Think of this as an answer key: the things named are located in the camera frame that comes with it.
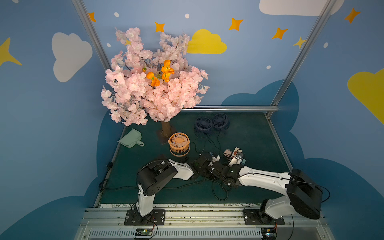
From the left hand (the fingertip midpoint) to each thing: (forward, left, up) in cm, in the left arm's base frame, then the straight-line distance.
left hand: (224, 173), depth 86 cm
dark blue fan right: (+37, 0, +4) cm, 37 cm away
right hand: (+4, -3, +2) cm, 6 cm away
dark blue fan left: (+32, +12, +6) cm, 35 cm away
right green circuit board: (-28, -20, -5) cm, 35 cm away
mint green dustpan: (+27, +63, -5) cm, 69 cm away
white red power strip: (+14, -5, -2) cm, 15 cm away
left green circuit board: (-29, +42, -5) cm, 51 cm away
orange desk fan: (+17, +27, +4) cm, 32 cm away
